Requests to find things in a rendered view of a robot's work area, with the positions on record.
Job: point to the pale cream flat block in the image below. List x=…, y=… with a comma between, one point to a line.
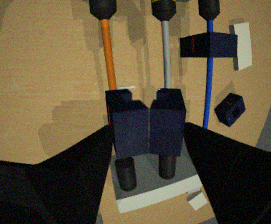
x=244, y=57
x=197, y=200

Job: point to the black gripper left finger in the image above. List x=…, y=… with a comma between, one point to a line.
x=66, y=188

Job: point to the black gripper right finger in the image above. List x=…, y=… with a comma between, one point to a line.
x=236, y=176

